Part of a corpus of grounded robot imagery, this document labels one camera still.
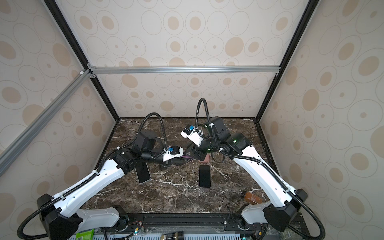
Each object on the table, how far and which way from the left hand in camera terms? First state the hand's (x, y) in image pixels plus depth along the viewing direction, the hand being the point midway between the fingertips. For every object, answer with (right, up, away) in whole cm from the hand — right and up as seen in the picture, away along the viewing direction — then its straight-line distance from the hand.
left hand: (184, 158), depth 66 cm
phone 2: (-2, -1, 0) cm, 2 cm away
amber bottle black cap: (+35, -23, +12) cm, 43 cm away
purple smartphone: (+10, -15, +23) cm, 29 cm away
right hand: (+2, +4, +1) cm, 4 cm away
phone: (-27, -13, +24) cm, 39 cm away
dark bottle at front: (-4, -35, +2) cm, 36 cm away
